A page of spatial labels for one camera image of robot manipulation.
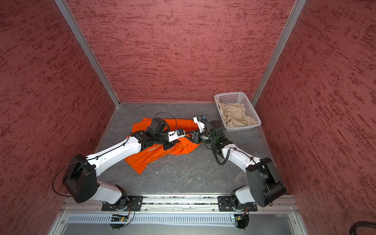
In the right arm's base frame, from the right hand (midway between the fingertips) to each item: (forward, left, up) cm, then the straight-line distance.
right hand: (184, 137), depth 79 cm
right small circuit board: (-36, -26, -20) cm, 49 cm away
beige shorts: (+28, -38, -16) cm, 50 cm away
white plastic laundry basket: (+45, -41, -12) cm, 62 cm away
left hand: (0, +4, -5) cm, 6 cm away
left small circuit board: (-34, +35, -21) cm, 53 cm away
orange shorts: (-6, +27, -16) cm, 32 cm away
